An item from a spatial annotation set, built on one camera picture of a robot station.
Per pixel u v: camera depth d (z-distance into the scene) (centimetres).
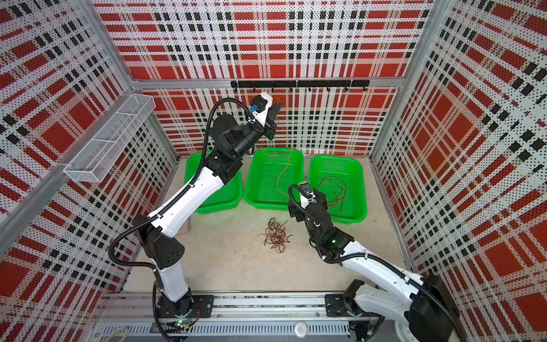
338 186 108
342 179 110
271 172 114
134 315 74
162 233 45
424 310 39
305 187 63
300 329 69
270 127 57
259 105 49
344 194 104
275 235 90
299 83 88
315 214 56
